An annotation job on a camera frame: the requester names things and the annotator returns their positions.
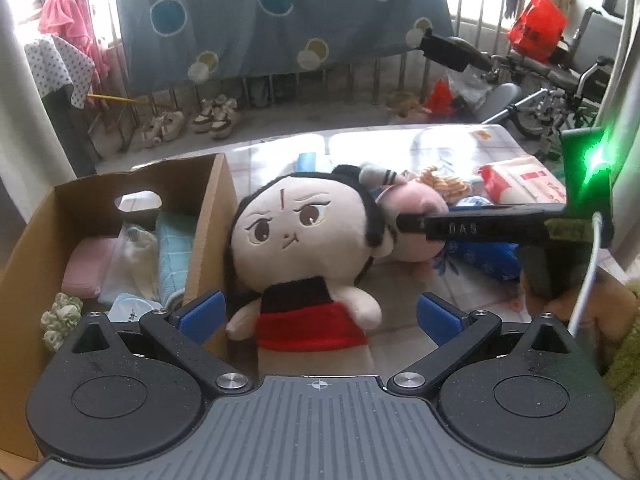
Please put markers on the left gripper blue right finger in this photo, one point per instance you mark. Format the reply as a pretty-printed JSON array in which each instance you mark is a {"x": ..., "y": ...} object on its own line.
[{"x": 438, "y": 319}]

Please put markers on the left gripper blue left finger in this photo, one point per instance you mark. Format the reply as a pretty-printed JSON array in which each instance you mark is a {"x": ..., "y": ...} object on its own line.
[{"x": 201, "y": 317}]

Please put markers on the blue white tissue pack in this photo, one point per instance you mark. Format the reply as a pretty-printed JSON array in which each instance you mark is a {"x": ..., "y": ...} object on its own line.
[{"x": 495, "y": 259}]

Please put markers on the person's right hand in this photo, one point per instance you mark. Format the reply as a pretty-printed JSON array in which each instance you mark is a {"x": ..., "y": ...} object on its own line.
[{"x": 611, "y": 310}]

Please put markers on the red beige wipes pack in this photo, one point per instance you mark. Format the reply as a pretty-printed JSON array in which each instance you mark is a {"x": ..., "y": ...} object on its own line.
[{"x": 521, "y": 180}]

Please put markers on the clear plastic bag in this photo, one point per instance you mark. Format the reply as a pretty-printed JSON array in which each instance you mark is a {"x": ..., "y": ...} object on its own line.
[{"x": 134, "y": 266}]

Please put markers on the light blue folded towel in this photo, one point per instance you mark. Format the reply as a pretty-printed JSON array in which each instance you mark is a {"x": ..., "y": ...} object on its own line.
[{"x": 175, "y": 237}]

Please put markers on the orange snack pack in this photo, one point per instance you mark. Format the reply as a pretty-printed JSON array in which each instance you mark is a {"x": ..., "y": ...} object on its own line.
[{"x": 451, "y": 188}]

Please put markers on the pink round plush toy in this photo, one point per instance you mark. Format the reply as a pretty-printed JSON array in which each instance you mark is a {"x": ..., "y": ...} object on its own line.
[{"x": 405, "y": 206}]

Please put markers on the big-head doll red shirt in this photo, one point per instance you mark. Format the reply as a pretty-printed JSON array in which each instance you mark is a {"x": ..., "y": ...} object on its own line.
[{"x": 302, "y": 243}]

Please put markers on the pink folded cloth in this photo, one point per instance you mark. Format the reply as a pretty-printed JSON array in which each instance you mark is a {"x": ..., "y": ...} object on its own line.
[{"x": 85, "y": 271}]

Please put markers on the green white scrunchie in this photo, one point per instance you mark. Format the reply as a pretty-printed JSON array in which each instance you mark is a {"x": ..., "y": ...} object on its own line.
[{"x": 60, "y": 320}]

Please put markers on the wheelchair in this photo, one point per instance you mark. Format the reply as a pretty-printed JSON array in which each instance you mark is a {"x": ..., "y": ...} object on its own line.
[{"x": 539, "y": 100}]

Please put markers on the brown cardboard box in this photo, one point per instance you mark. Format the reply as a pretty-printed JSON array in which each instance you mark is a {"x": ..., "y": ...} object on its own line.
[{"x": 200, "y": 186}]

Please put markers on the teal white flat box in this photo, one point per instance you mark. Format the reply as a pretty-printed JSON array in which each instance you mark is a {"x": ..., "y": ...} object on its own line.
[{"x": 313, "y": 162}]

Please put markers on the white sneaker left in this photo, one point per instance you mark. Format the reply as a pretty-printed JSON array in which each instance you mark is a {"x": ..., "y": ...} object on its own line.
[{"x": 162, "y": 128}]

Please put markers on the white sneaker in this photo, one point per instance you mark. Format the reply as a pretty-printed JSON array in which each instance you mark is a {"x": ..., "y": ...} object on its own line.
[
  {"x": 162, "y": 128},
  {"x": 217, "y": 117}
]

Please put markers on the white sneaker right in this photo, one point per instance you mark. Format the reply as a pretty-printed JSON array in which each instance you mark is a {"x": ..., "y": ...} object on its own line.
[{"x": 217, "y": 117}]

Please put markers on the red plastic bag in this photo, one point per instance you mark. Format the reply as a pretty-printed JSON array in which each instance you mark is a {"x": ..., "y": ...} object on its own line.
[{"x": 537, "y": 30}]

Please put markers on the dotted white hanging garment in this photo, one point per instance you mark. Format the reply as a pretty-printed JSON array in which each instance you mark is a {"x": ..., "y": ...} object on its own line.
[{"x": 56, "y": 64}]

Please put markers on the blue polka dot blanket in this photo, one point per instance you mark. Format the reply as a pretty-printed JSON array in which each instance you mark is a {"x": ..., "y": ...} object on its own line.
[{"x": 170, "y": 42}]

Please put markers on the pink hanging garment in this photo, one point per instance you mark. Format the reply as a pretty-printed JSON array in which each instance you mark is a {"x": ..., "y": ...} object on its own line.
[{"x": 70, "y": 20}]

